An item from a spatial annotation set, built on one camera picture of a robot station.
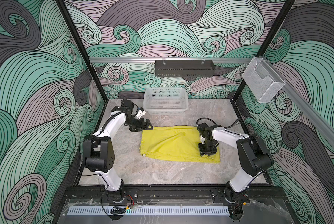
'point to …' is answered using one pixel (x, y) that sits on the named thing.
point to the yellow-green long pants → (175, 143)
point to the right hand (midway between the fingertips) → (203, 154)
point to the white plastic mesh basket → (166, 101)
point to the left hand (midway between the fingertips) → (146, 127)
